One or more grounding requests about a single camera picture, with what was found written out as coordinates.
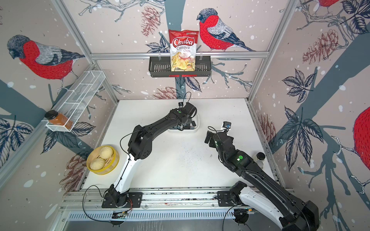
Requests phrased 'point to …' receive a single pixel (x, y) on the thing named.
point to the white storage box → (187, 128)
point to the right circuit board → (244, 211)
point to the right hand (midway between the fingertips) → (214, 132)
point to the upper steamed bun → (106, 152)
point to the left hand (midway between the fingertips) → (188, 117)
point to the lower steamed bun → (97, 163)
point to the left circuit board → (119, 215)
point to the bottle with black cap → (260, 157)
